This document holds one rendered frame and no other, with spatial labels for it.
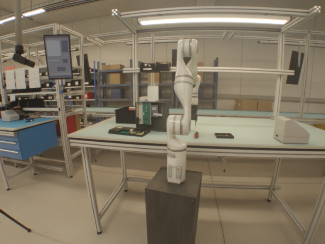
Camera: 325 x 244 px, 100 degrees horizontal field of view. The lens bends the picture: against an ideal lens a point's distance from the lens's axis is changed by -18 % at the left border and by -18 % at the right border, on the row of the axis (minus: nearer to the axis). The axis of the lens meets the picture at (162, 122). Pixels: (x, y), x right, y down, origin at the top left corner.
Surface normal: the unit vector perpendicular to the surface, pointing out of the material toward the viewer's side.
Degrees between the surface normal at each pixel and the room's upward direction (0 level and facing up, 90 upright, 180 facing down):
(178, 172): 90
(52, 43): 101
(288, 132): 90
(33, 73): 87
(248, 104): 90
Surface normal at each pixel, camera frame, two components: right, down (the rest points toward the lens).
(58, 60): 0.26, 0.38
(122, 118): -0.17, 0.20
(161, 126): -0.62, 0.16
